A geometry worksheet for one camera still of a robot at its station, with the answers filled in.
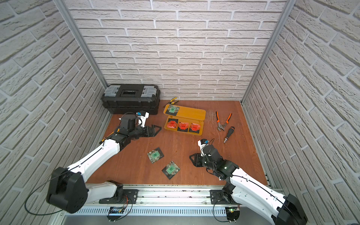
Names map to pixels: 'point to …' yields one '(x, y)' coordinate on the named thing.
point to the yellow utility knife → (104, 138)
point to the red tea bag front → (183, 127)
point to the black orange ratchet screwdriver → (229, 132)
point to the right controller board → (232, 213)
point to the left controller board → (115, 213)
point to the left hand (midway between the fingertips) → (158, 126)
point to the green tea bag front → (170, 169)
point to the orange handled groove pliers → (220, 126)
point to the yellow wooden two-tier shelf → (184, 120)
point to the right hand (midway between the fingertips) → (193, 157)
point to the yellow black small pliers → (171, 102)
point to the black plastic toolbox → (131, 98)
